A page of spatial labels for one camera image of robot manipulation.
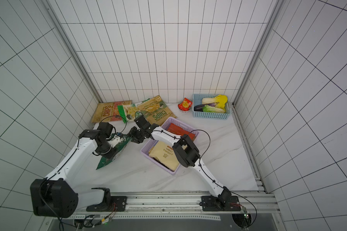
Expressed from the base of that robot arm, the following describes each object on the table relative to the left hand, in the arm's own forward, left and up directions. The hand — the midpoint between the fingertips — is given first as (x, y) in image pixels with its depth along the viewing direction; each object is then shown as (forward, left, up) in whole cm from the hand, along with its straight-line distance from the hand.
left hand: (108, 157), depth 78 cm
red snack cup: (+47, -45, -6) cm, 65 cm away
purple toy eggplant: (+44, -56, -6) cm, 71 cm away
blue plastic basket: (+56, -56, -8) cm, 79 cm away
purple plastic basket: (+24, -39, -6) cm, 47 cm away
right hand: (+13, -3, -4) cm, 14 cm away
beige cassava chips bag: (+5, -31, -6) cm, 32 cm away
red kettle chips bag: (+43, +17, -10) cm, 48 cm away
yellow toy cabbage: (+50, -74, -2) cm, 89 cm away
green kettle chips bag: (+43, -22, -9) cm, 49 cm away
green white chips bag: (+44, +5, -9) cm, 45 cm away
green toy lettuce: (+41, -62, -3) cm, 74 cm away
